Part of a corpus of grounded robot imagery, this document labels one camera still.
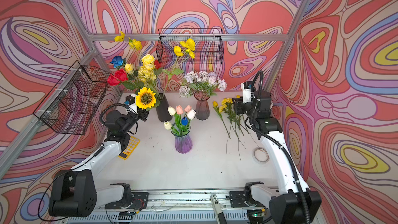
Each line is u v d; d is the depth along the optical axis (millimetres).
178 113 730
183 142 883
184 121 665
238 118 1013
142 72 750
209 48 982
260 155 876
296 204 367
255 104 531
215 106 1091
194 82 855
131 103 650
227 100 1019
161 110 955
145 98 651
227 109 1042
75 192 415
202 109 945
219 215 664
